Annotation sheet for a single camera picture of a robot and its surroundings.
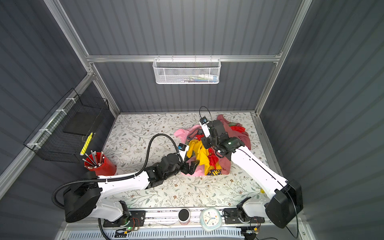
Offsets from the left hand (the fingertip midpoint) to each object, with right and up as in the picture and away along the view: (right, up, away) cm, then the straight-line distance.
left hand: (193, 158), depth 80 cm
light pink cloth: (-8, +12, +25) cm, 29 cm away
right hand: (+8, +12, 0) cm, 15 cm away
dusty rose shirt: (+18, -5, +5) cm, 19 cm away
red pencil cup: (-54, -3, +2) cm, 54 cm away
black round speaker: (-4, -25, -11) cm, 28 cm away
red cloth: (+10, 0, +3) cm, 11 cm away
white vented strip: (+9, -34, -10) cm, 37 cm away
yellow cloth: (+2, +6, +5) cm, 8 cm away
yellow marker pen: (-50, +7, -12) cm, 52 cm away
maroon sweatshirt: (+34, +11, +21) cm, 42 cm away
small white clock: (+8, -27, -9) cm, 30 cm away
